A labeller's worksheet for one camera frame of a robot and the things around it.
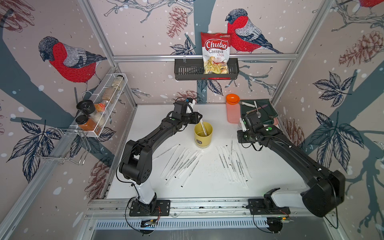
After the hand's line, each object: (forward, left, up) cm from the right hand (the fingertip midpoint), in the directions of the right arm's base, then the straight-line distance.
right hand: (239, 134), depth 83 cm
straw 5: (-11, +28, -16) cm, 34 cm away
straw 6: (-8, +9, -17) cm, 21 cm away
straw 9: (-11, +1, -17) cm, 20 cm away
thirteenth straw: (-3, +2, -16) cm, 16 cm away
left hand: (+12, +21, +5) cm, 25 cm away
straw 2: (-12, +37, -16) cm, 42 cm away
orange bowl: (+42, -3, -11) cm, 44 cm away
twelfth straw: (-12, -1, -17) cm, 21 cm away
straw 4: (-12, +31, -16) cm, 37 cm away
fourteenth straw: (-16, +27, -16) cm, 35 cm away
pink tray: (+23, -33, -16) cm, 43 cm away
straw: (-10, +41, -16) cm, 45 cm away
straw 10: (-10, -2, -16) cm, 19 cm away
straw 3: (-14, +35, -16) cm, 41 cm away
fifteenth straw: (-5, +45, -15) cm, 48 cm away
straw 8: (-12, +3, -17) cm, 20 cm away
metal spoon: (+31, -23, -16) cm, 42 cm away
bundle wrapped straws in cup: (+8, +20, -5) cm, 22 cm away
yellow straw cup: (-1, +21, -6) cm, 22 cm away
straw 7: (-11, +5, -16) cm, 20 cm away
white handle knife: (+39, -15, -15) cm, 45 cm away
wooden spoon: (+35, -16, -19) cm, 42 cm away
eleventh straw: (-12, -6, -17) cm, 22 cm away
